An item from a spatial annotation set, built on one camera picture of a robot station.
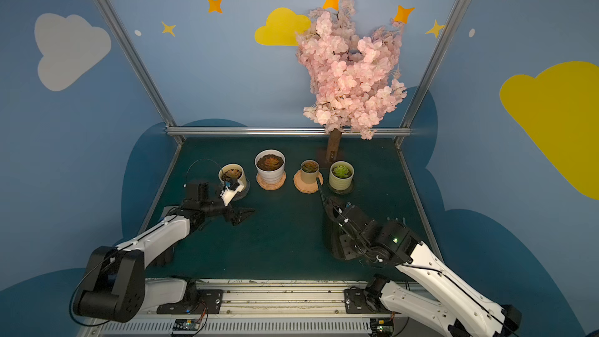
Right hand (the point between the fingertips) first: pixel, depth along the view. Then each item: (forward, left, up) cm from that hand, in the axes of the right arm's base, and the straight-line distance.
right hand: (349, 238), depth 71 cm
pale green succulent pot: (+32, 0, -10) cm, 34 cm away
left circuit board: (-24, +50, -18) cm, 58 cm away
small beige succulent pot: (+33, +14, -11) cm, 38 cm away
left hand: (+15, +36, -5) cm, 40 cm away
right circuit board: (-21, -12, -19) cm, 30 cm away
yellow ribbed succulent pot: (+30, +47, -9) cm, 56 cm away
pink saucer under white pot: (+29, +31, -18) cm, 46 cm away
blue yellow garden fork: (+15, -25, -18) cm, 34 cm away
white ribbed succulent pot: (+34, +31, -7) cm, 46 cm away
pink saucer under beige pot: (+29, +14, -18) cm, 37 cm away
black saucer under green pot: (+27, 0, -17) cm, 32 cm away
